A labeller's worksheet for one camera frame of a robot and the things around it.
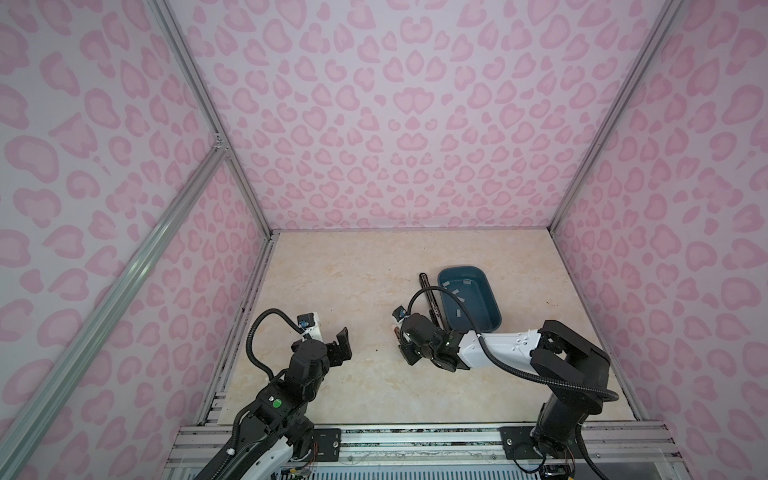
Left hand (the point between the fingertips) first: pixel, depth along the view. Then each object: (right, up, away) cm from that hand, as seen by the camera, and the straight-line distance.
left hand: (334, 329), depth 78 cm
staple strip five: (+36, +1, +18) cm, 40 cm away
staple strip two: (+36, +7, +22) cm, 43 cm away
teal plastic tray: (+42, +9, +25) cm, 50 cm away
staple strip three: (+41, +10, +26) cm, 50 cm away
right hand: (+18, -6, +10) cm, 22 cm away
